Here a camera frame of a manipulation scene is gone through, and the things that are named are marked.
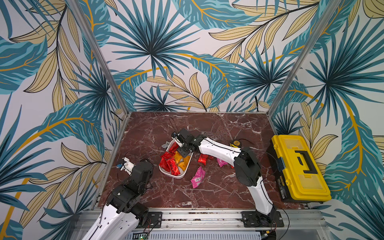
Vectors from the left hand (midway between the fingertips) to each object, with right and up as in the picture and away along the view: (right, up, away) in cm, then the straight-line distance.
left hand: (147, 163), depth 75 cm
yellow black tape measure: (+52, +7, +25) cm, 58 cm away
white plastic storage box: (+8, +1, +13) cm, 16 cm away
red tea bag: (+29, -2, +18) cm, 34 cm away
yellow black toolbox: (+73, -6, -3) cm, 73 cm away
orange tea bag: (+14, 0, +16) cm, 21 cm away
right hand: (+16, +6, +18) cm, 25 cm away
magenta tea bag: (+25, -11, +7) cm, 28 cm away
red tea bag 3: (+6, -3, +11) cm, 13 cm away
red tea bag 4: (+11, +5, +18) cm, 22 cm away
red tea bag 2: (+11, -5, +13) cm, 18 cm away
